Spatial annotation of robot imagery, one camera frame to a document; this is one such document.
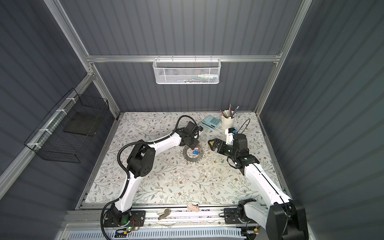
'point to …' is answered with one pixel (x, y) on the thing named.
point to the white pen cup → (227, 123)
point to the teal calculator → (211, 121)
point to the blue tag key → (195, 152)
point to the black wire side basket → (65, 125)
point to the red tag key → (196, 148)
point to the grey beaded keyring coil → (199, 157)
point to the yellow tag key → (211, 143)
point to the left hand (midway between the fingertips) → (195, 141)
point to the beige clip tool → (163, 213)
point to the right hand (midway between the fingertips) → (216, 144)
